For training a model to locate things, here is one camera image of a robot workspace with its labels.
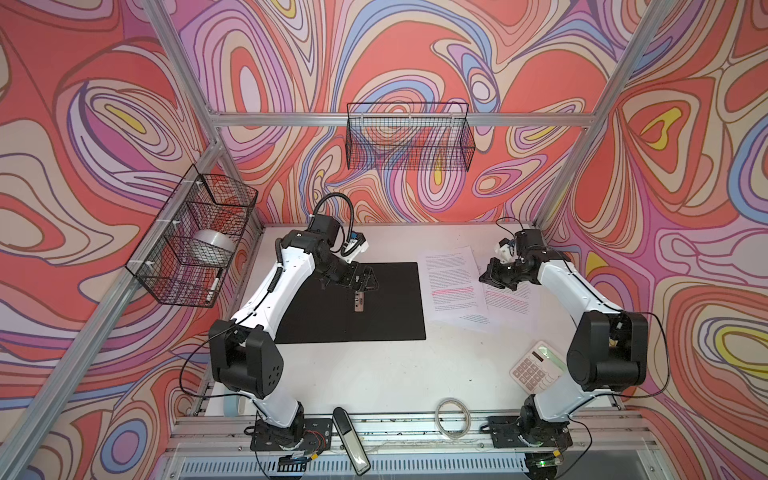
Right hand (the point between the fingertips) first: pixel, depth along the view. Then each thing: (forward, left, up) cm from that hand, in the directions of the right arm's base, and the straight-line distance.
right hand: (483, 283), depth 89 cm
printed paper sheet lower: (-3, -14, -12) cm, 19 cm away
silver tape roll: (+1, +72, +21) cm, 75 cm away
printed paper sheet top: (+6, +7, -11) cm, 14 cm away
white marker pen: (-9, +72, +15) cm, 74 cm away
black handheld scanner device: (-39, +39, -7) cm, 55 cm away
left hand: (-4, +35, +9) cm, 36 cm away
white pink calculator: (-23, -12, -10) cm, 28 cm away
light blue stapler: (-31, +69, -6) cm, 76 cm away
